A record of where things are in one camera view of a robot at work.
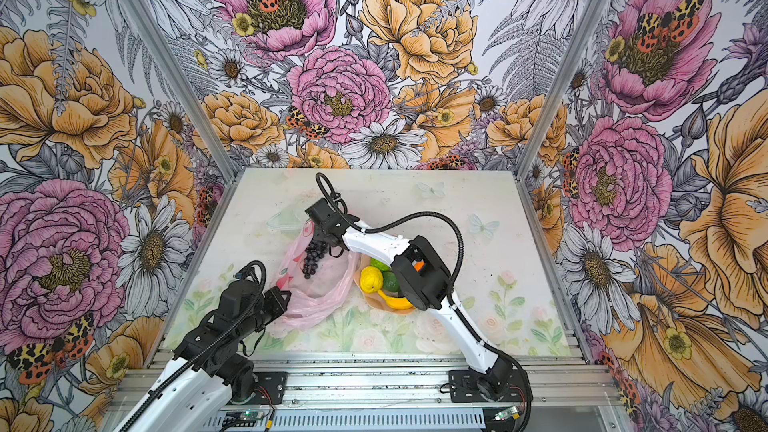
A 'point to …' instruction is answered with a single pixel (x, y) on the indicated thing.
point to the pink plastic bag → (320, 301)
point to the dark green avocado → (390, 281)
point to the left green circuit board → (244, 415)
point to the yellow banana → (396, 302)
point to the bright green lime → (379, 265)
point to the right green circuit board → (510, 412)
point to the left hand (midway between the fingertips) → (291, 303)
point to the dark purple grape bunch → (314, 252)
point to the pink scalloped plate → (374, 300)
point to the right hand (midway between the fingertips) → (326, 235)
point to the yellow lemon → (371, 279)
